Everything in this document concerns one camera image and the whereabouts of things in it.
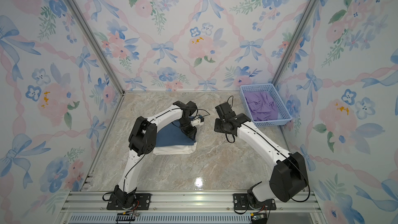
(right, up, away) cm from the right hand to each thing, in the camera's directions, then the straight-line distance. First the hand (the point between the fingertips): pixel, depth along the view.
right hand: (220, 126), depth 84 cm
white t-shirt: (-25, -14, +4) cm, 29 cm away
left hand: (-15, -7, +11) cm, 20 cm away
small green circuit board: (+16, -42, -11) cm, 46 cm away
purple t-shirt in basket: (+33, +11, +25) cm, 43 cm away
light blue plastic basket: (+44, +3, +17) cm, 47 cm away
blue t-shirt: (-27, -6, +5) cm, 28 cm away
